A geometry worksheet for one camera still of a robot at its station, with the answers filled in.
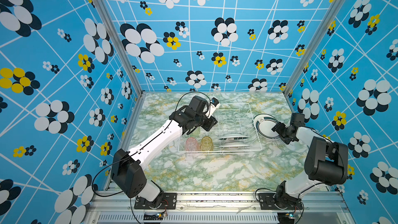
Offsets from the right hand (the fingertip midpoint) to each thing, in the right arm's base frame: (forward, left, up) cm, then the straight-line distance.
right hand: (278, 131), depth 95 cm
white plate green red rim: (+6, +8, 0) cm, 10 cm away
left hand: (-5, +40, +20) cm, 45 cm away
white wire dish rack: (0, +27, 0) cm, 27 cm away
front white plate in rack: (-13, +30, +10) cm, 34 cm away
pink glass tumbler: (-10, +53, +3) cm, 54 cm away
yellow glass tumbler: (-10, +44, +3) cm, 46 cm away
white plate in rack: (-4, +28, 0) cm, 29 cm away
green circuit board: (-44, +67, -2) cm, 80 cm away
